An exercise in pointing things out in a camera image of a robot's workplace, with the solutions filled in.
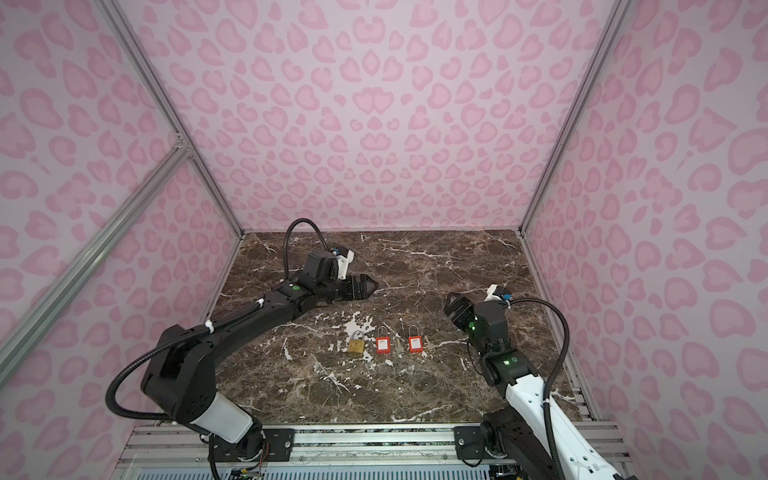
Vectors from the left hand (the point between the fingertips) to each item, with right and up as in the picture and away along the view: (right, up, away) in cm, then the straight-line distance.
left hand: (370, 282), depth 84 cm
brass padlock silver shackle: (-4, -19, +4) cm, 20 cm away
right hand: (+23, -4, -5) cm, 24 cm away
